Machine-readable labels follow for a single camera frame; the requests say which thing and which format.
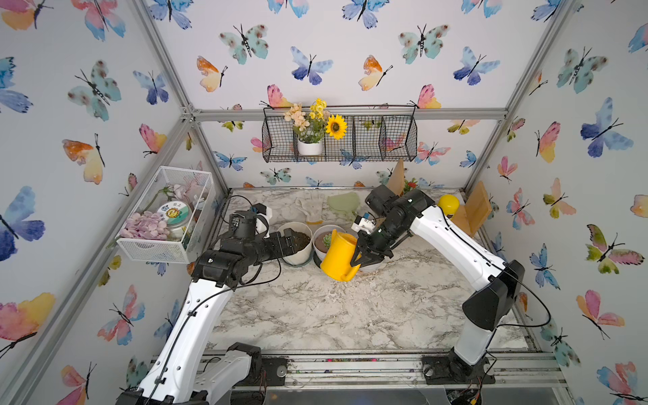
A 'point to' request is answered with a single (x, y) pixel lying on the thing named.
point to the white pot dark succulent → (303, 238)
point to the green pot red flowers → (409, 186)
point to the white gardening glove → (311, 203)
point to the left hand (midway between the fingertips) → (291, 239)
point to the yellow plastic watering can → (337, 260)
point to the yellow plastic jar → (449, 204)
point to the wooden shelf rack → (469, 215)
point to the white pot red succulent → (375, 268)
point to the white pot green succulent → (321, 239)
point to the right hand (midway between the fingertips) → (355, 262)
